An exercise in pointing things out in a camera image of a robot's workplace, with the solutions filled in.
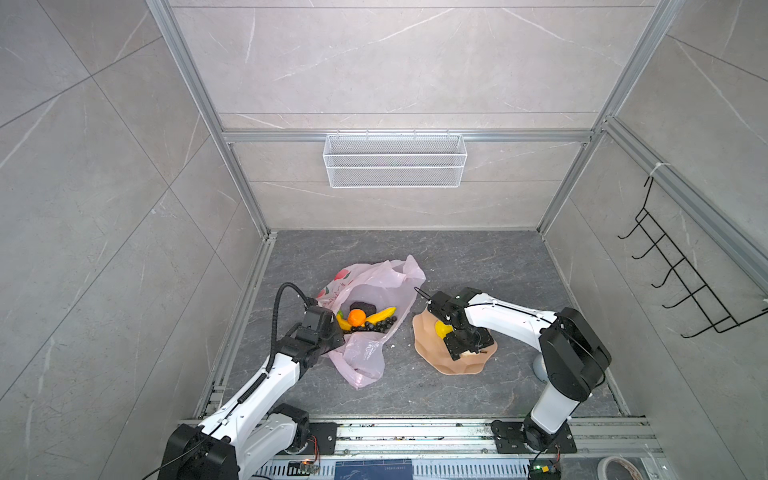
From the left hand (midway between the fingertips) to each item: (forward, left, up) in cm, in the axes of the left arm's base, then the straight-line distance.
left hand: (337, 326), depth 85 cm
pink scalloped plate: (-3, -27, -6) cm, 28 cm away
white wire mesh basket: (+50, -19, +22) cm, 58 cm away
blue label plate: (-34, -14, -6) cm, 37 cm away
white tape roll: (-37, -63, -5) cm, 74 cm away
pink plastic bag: (+7, -14, +11) cm, 19 cm away
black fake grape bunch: (+1, -13, -4) cm, 14 cm away
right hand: (-6, -39, -4) cm, 39 cm away
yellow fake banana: (+5, -13, -4) cm, 14 cm away
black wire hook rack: (+5, -83, +26) cm, 87 cm away
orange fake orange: (+3, -6, 0) cm, 6 cm away
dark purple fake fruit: (+7, -9, -3) cm, 12 cm away
